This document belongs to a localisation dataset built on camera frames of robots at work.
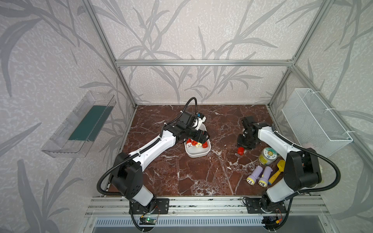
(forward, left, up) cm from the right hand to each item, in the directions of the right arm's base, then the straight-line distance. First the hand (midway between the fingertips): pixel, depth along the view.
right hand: (238, 144), depth 89 cm
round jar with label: (-8, -16, +1) cm, 18 cm away
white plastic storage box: (-2, +26, -6) cm, 26 cm away
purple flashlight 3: (-21, -11, -4) cm, 24 cm away
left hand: (+1, +22, +11) cm, 24 cm away
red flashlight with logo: (+2, +27, -1) cm, 27 cm away
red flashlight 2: (-4, -1, +1) cm, 4 cm away
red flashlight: (+4, +31, -3) cm, 31 cm away
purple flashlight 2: (-16, -8, -5) cm, 19 cm away
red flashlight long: (+2, +20, -4) cm, 21 cm away
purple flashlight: (+2, +24, -4) cm, 25 cm away
